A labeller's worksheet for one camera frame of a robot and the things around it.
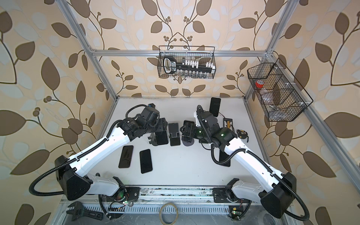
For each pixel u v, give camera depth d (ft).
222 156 2.86
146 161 2.86
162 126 2.27
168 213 2.27
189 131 2.09
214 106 3.25
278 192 1.22
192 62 2.68
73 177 1.27
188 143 3.02
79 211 2.28
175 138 2.93
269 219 2.22
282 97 2.40
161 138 2.57
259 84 2.86
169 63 2.77
